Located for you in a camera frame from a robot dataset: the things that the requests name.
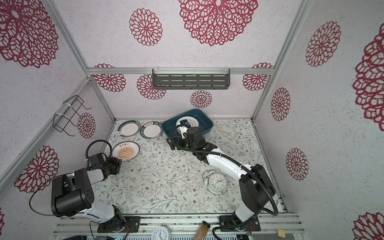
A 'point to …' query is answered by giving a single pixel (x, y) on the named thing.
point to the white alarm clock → (216, 183)
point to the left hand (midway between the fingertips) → (123, 160)
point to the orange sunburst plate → (126, 150)
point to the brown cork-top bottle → (201, 232)
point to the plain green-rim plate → (129, 128)
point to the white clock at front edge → (161, 233)
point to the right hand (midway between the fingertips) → (174, 135)
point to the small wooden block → (281, 233)
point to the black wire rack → (60, 121)
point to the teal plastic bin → (205, 123)
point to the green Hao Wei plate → (151, 130)
